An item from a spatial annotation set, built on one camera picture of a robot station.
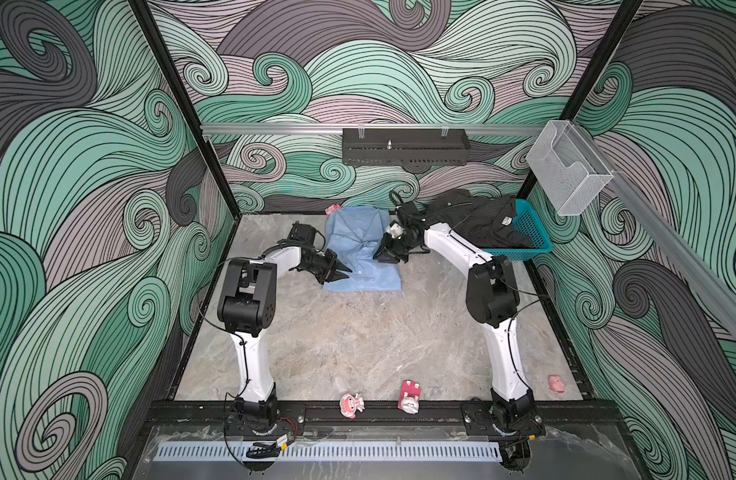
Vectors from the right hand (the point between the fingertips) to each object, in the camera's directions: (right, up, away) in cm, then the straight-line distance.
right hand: (375, 256), depth 95 cm
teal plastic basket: (+58, +11, +15) cm, 61 cm away
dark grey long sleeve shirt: (+44, +13, +19) cm, 49 cm away
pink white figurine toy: (-7, -35, -22) cm, 42 cm away
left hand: (-8, -4, -1) cm, 9 cm away
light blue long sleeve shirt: (-7, +7, +16) cm, 19 cm away
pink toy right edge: (+47, -33, -17) cm, 60 cm away
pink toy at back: (-17, +18, +23) cm, 34 cm away
